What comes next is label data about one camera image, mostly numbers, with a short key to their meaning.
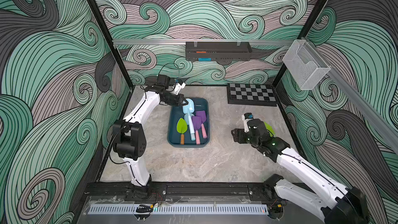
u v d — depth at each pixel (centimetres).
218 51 95
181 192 75
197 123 97
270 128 99
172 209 70
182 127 97
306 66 79
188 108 85
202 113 101
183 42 95
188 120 83
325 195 42
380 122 52
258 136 59
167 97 74
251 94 110
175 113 98
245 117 72
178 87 81
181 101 77
